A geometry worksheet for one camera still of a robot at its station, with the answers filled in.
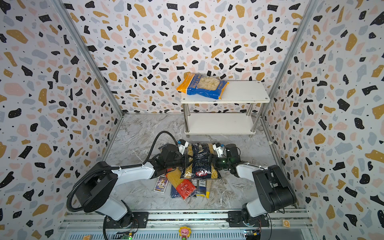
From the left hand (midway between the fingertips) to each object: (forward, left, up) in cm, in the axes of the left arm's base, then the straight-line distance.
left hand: (196, 157), depth 83 cm
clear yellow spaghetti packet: (-13, -6, -9) cm, 17 cm away
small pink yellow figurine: (-33, +5, -7) cm, 35 cm away
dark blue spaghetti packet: (-16, +12, -10) cm, 22 cm away
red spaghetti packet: (-15, +6, -5) cm, 17 cm away
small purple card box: (-11, +20, -11) cm, 25 cm away
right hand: (0, -3, -3) cm, 4 cm away
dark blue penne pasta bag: (-3, -3, -1) cm, 4 cm away
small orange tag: (-31, -44, -11) cm, 55 cm away
